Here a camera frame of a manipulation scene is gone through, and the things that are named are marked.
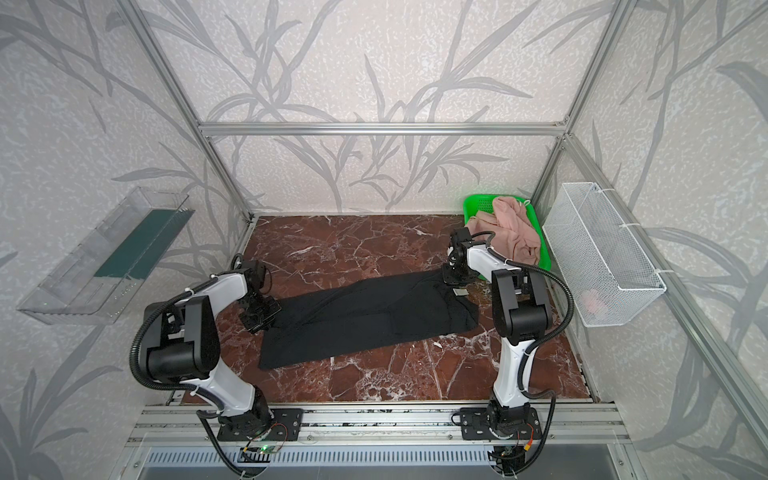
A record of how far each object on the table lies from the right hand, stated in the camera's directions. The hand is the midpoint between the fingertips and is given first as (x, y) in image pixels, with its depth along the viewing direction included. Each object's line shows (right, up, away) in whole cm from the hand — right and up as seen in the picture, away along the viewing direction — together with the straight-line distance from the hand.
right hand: (452, 272), depth 101 cm
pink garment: (+21, +12, -2) cm, 24 cm away
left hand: (-56, -12, -9) cm, 57 cm away
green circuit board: (-49, -39, -30) cm, 70 cm away
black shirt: (-28, -13, -7) cm, 32 cm away
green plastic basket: (+11, +26, +14) cm, 31 cm away
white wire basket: (+26, +3, -39) cm, 47 cm away
